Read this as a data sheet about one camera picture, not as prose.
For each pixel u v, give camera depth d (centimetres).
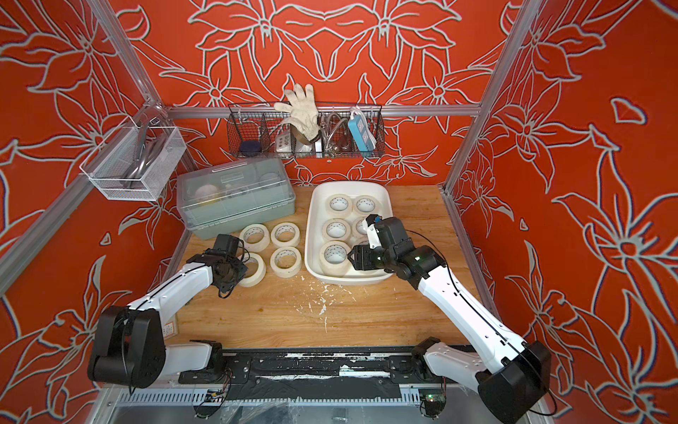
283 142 94
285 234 103
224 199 93
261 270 88
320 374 73
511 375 36
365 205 114
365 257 64
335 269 88
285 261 97
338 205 110
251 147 97
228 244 71
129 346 41
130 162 77
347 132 86
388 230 55
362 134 88
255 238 102
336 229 104
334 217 107
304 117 90
